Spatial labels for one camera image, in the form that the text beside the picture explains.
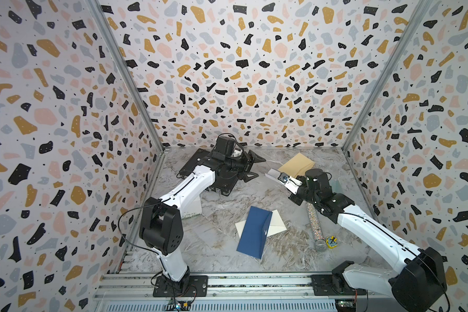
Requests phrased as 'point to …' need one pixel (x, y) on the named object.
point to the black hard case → (225, 178)
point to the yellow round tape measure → (331, 242)
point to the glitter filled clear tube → (320, 242)
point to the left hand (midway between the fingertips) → (265, 165)
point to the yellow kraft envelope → (296, 165)
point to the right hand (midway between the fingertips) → (287, 182)
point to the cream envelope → (276, 225)
